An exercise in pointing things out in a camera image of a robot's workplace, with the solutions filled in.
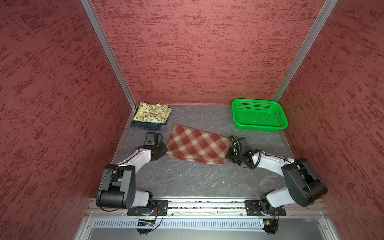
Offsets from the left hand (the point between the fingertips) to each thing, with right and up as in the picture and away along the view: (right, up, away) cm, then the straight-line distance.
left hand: (165, 152), depth 92 cm
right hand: (+37, -4, -1) cm, 37 cm away
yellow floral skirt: (-14, +26, +17) cm, 34 cm away
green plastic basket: (+68, +24, +22) cm, 76 cm away
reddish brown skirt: (+19, +3, +4) cm, 19 cm away
